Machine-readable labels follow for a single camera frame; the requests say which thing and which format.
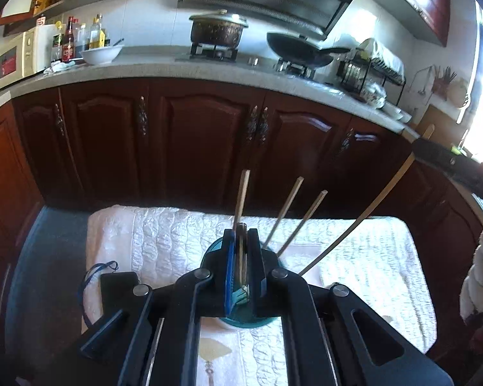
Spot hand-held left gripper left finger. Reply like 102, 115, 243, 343
78, 229, 236, 386

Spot white braided plush cushion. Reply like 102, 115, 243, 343
459, 220, 483, 324

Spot dark red-label sauce bottle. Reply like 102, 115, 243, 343
62, 17, 76, 62

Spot wooden cutting board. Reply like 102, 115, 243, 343
421, 105, 468, 145

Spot black wok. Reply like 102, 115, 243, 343
266, 31, 353, 69

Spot gas stove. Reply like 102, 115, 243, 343
176, 42, 318, 79

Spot dark wooden lower kitchen cabinets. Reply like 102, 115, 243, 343
0, 76, 483, 322

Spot clear plastic bottle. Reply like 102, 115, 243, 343
76, 22, 90, 55

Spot wall utensil holder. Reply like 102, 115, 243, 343
432, 66, 468, 107

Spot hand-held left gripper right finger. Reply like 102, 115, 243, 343
247, 228, 455, 386

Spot brown pot with metal lid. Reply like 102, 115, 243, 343
188, 9, 249, 49

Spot teal utensil cup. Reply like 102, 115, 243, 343
199, 236, 286, 329

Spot white quilted blanket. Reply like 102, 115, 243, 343
82, 205, 433, 386

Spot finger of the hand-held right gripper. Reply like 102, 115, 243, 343
412, 139, 480, 174

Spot black case with blue lanyard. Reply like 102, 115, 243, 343
77, 261, 143, 328

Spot black dish rack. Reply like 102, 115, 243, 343
337, 38, 406, 97

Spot white rag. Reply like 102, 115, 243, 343
43, 61, 71, 76

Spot white microwave oven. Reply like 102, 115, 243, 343
0, 24, 59, 89

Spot stack of white bowls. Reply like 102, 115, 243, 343
380, 100, 413, 123

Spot white bowl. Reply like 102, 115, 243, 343
80, 45, 123, 66

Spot yellow cooking oil bottle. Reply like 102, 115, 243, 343
89, 14, 106, 50

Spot wooden chopstick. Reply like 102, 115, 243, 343
263, 176, 305, 248
300, 124, 434, 278
277, 190, 329, 258
233, 170, 251, 290

